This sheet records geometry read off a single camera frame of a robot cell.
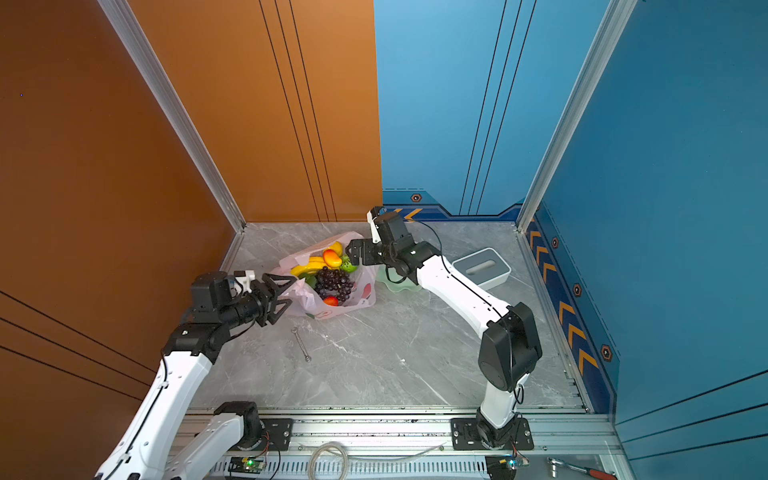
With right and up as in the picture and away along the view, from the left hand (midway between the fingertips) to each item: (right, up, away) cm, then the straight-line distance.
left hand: (295, 285), depth 74 cm
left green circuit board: (-11, -43, -3) cm, 44 cm away
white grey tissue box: (+56, +3, +29) cm, 63 cm away
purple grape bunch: (+5, -2, +23) cm, 24 cm away
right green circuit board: (+51, -43, -3) cm, 66 cm away
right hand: (+15, +9, +8) cm, 20 cm away
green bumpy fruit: (+8, +4, +26) cm, 28 cm away
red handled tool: (+71, -43, -5) cm, 83 cm away
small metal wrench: (-1, -23, +13) cm, 26 cm away
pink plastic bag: (+2, +9, +9) cm, 13 cm away
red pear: (+4, +6, +25) cm, 26 cm away
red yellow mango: (+4, -7, +22) cm, 24 cm away
